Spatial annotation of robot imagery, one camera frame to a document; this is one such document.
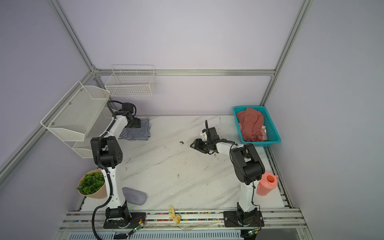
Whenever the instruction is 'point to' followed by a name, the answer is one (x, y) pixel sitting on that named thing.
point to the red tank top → (251, 124)
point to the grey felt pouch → (134, 196)
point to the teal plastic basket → (272, 134)
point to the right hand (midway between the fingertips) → (192, 146)
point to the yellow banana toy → (176, 219)
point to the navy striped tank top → (142, 133)
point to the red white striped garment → (263, 133)
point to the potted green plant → (92, 184)
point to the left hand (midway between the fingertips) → (129, 124)
